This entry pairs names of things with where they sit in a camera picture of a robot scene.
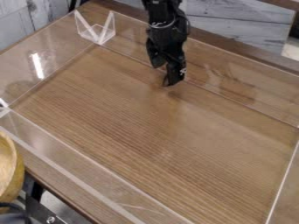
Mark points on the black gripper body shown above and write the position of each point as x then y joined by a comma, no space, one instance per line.
170,35

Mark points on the clear acrylic corner bracket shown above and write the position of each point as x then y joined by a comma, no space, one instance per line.
99,34

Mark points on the wooden brown bowl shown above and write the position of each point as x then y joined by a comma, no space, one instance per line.
11,170

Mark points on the black metal table frame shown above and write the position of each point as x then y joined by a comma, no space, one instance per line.
35,208

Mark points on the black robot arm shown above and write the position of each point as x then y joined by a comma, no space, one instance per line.
163,11

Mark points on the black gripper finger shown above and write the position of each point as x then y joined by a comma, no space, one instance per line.
155,52
177,70

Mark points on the clear acrylic tray walls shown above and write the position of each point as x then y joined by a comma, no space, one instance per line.
135,153

